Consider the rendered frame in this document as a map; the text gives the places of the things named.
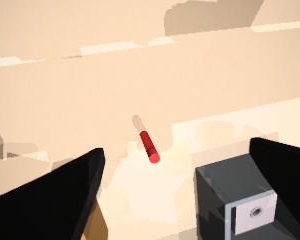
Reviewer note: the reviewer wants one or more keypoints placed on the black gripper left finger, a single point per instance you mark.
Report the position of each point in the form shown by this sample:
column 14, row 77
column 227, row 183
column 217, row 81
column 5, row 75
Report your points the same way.
column 56, row 205

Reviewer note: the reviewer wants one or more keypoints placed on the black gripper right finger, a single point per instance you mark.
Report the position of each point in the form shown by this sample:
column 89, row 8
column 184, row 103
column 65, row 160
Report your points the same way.
column 280, row 165

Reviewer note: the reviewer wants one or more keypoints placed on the red peg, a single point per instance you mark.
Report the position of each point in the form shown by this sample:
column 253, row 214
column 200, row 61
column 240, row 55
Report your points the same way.
column 149, row 147

